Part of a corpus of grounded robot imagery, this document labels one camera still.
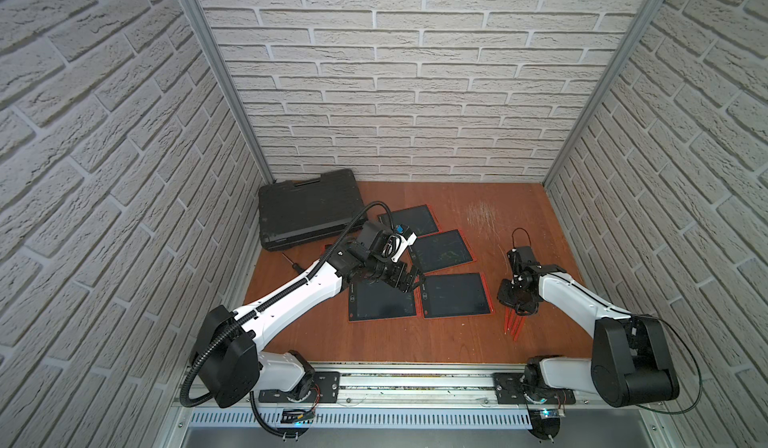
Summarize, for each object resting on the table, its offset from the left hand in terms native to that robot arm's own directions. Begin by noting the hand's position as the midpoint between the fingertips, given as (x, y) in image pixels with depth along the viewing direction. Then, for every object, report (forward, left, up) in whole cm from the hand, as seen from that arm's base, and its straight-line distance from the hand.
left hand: (417, 270), depth 76 cm
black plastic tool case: (+26, +40, -9) cm, 48 cm away
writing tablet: (+17, -11, -17) cm, 26 cm away
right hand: (-2, -30, -16) cm, 34 cm away
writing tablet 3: (+1, -12, -17) cm, 21 cm away
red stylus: (-7, -28, -17) cm, 33 cm away
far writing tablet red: (+31, -4, -17) cm, 35 cm away
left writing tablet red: (+18, +29, -18) cm, 38 cm away
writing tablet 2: (0, +14, -18) cm, 23 cm away
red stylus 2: (-9, -28, -16) cm, 33 cm away
